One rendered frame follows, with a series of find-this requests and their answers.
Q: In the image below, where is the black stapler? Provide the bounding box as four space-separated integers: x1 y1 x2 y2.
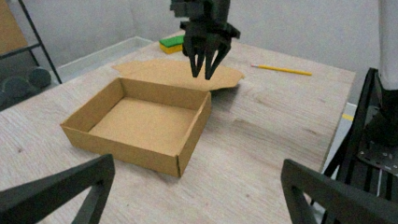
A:
182 43 198 57

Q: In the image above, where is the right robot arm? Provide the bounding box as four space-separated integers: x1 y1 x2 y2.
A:
168 0 398 175

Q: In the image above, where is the yellow and green sponge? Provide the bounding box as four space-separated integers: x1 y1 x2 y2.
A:
159 35 185 54

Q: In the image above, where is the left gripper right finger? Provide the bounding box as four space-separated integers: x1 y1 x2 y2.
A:
280 159 398 224

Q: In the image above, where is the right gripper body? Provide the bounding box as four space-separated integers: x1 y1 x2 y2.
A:
174 0 241 46

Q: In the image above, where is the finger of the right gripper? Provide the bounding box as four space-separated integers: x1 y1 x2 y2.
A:
183 36 206 78
205 37 232 81

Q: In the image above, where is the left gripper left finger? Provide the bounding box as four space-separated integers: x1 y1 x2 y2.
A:
0 153 116 224

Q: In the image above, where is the black aluminum extrusion rail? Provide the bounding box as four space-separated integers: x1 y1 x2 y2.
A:
320 67 381 224

